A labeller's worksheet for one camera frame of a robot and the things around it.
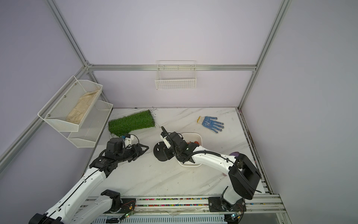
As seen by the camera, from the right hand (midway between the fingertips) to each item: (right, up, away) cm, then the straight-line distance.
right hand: (166, 150), depth 83 cm
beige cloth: (-48, +23, -6) cm, 54 cm away
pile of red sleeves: (+19, +3, +15) cm, 24 cm away
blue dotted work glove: (+30, +17, +28) cm, 44 cm away
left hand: (-11, +1, -5) cm, 12 cm away
